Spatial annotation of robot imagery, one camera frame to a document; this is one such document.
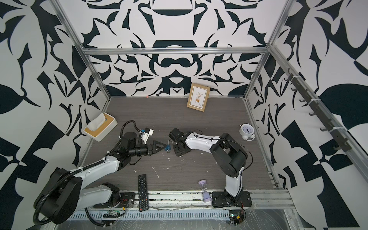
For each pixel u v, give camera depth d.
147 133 0.78
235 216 0.71
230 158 0.48
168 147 0.81
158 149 0.74
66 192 0.41
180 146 0.66
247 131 0.99
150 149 0.72
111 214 0.69
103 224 0.67
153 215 0.71
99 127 0.96
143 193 0.76
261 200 0.76
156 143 0.73
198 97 1.08
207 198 0.73
